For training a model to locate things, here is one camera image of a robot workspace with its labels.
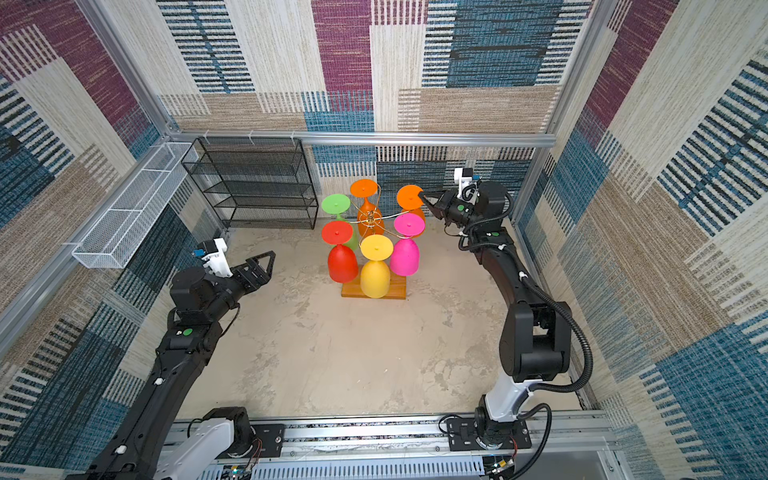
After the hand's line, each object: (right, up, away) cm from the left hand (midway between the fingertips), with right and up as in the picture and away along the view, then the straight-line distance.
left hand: (264, 254), depth 74 cm
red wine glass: (+18, -2, +5) cm, 19 cm away
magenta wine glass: (+34, 0, +4) cm, 35 cm away
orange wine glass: (+36, +14, +5) cm, 39 cm away
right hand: (+38, +15, +4) cm, 41 cm away
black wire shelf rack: (-19, +26, +37) cm, 49 cm away
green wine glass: (+18, +13, +4) cm, 22 cm away
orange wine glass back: (+24, +18, +9) cm, 32 cm away
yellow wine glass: (+27, -5, 0) cm, 28 cm away
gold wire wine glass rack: (+26, +9, +4) cm, 28 cm away
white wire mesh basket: (-34, +4, -2) cm, 34 cm away
